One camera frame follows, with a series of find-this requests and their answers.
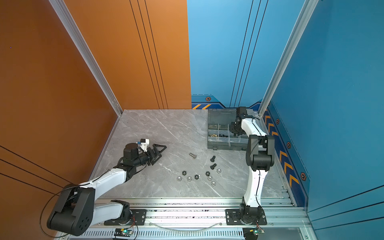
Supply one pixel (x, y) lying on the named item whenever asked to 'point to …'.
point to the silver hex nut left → (179, 178)
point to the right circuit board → (251, 233)
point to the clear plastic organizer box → (219, 136)
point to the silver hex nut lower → (210, 178)
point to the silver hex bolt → (194, 156)
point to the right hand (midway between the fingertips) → (234, 130)
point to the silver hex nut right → (218, 170)
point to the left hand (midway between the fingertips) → (164, 150)
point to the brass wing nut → (213, 135)
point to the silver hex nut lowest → (213, 183)
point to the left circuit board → (123, 232)
